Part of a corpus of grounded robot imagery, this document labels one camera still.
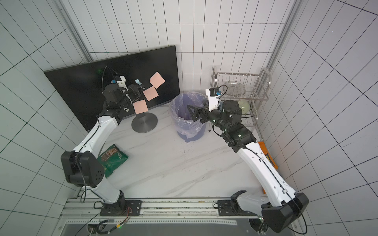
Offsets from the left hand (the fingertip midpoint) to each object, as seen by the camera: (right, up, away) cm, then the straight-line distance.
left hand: (144, 87), depth 80 cm
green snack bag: (-20, -41, +4) cm, 46 cm away
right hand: (+25, -11, -16) cm, 32 cm away
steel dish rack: (+66, +2, +16) cm, 67 cm away
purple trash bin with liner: (+24, -24, -3) cm, 34 cm away
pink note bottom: (-5, -10, +7) cm, 14 cm away
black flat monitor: (-44, +4, +11) cm, 46 cm away
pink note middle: (+1, -2, +7) cm, 8 cm away
